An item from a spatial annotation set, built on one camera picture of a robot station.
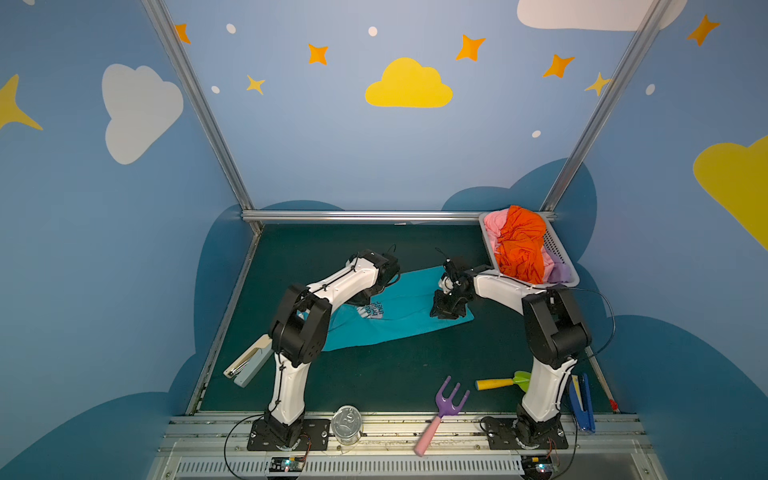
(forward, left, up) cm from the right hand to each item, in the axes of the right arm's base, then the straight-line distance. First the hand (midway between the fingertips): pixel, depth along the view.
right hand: (435, 311), depth 95 cm
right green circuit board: (-39, -23, -3) cm, 46 cm away
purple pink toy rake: (-27, -2, -2) cm, 28 cm away
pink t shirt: (+36, -24, +7) cm, 44 cm away
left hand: (-1, +28, +6) cm, 29 cm away
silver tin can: (-34, +24, +4) cm, 42 cm away
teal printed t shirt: (+1, +11, -3) cm, 11 cm away
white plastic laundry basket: (+28, -44, +6) cm, 52 cm away
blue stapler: (-25, -38, -1) cm, 45 cm away
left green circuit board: (-42, +37, -2) cm, 57 cm away
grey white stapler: (-21, +56, +1) cm, 60 cm away
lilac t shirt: (+13, -40, +7) cm, 43 cm away
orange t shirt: (+22, -29, +8) cm, 38 cm away
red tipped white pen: (-23, -50, -7) cm, 56 cm away
